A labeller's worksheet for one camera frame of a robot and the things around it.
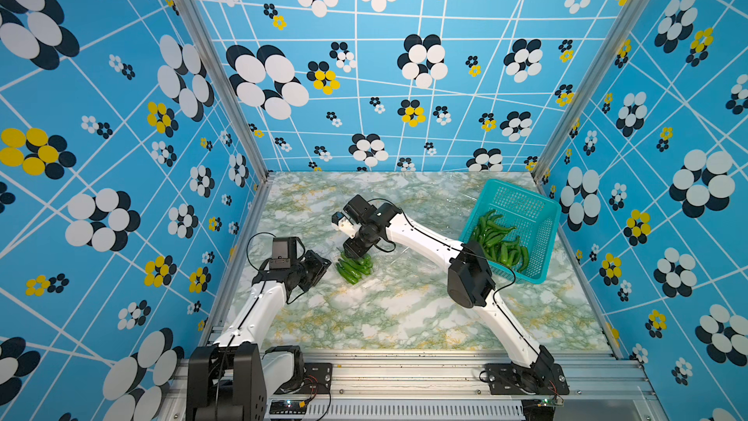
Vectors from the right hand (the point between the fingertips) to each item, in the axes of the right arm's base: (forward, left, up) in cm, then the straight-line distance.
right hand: (353, 247), depth 92 cm
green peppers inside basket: (+7, -45, -2) cm, 46 cm away
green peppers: (-6, 0, -4) cm, 7 cm away
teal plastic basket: (+15, -64, -5) cm, 66 cm away
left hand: (-6, +6, +2) cm, 8 cm away
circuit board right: (-41, -48, -4) cm, 63 cm away
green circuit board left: (-41, +14, -8) cm, 44 cm away
